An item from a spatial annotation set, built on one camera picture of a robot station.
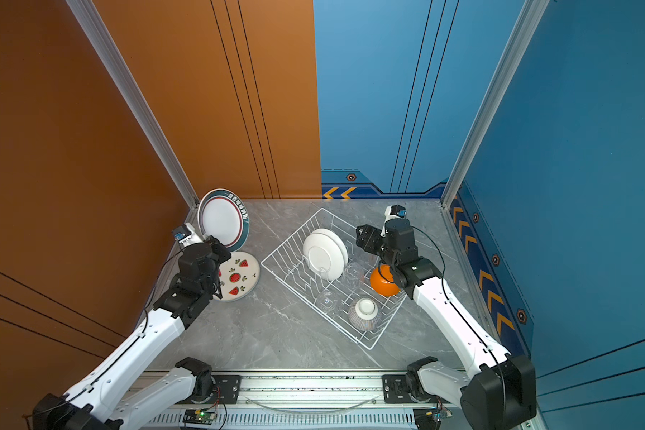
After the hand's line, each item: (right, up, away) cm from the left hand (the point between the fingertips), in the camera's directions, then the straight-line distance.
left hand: (214, 234), depth 77 cm
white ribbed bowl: (+44, -24, +4) cm, 50 cm away
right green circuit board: (+60, -49, -6) cm, 77 cm away
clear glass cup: (+41, -15, +17) cm, 47 cm away
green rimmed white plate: (0, +6, +7) cm, 9 cm away
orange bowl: (+51, -18, +13) cm, 55 cm away
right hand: (+43, +1, +2) cm, 43 cm away
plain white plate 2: (+33, 0, +13) cm, 36 cm away
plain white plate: (+31, -7, +10) cm, 34 cm away
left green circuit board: (-2, -48, -6) cm, 49 cm away
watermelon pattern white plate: (0, -16, +20) cm, 26 cm away
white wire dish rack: (+34, -20, +2) cm, 39 cm away
